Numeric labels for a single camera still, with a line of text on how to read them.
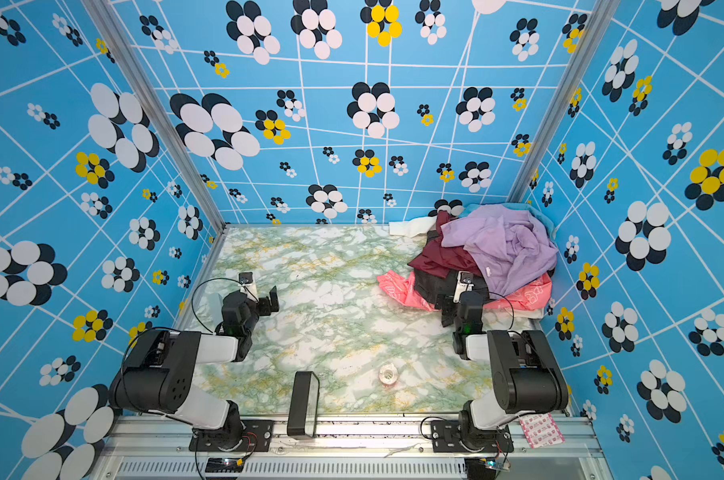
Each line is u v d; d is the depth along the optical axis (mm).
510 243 912
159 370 456
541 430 739
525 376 452
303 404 697
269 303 865
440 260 985
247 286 788
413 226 1192
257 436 728
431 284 983
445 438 721
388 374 820
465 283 804
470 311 711
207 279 1083
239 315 717
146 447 790
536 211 985
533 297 912
